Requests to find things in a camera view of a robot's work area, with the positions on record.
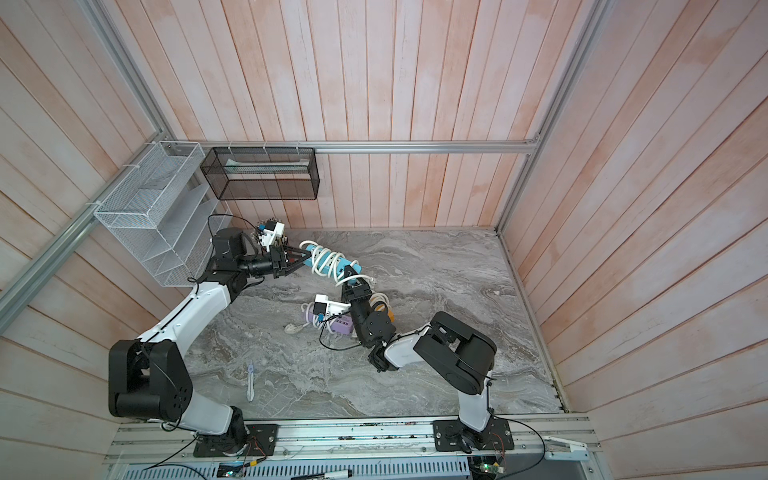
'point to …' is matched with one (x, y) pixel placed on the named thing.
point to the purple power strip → (341, 324)
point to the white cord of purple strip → (316, 323)
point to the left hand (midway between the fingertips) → (310, 261)
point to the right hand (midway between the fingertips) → (354, 266)
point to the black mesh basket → (263, 173)
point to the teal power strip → (327, 260)
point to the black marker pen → (329, 475)
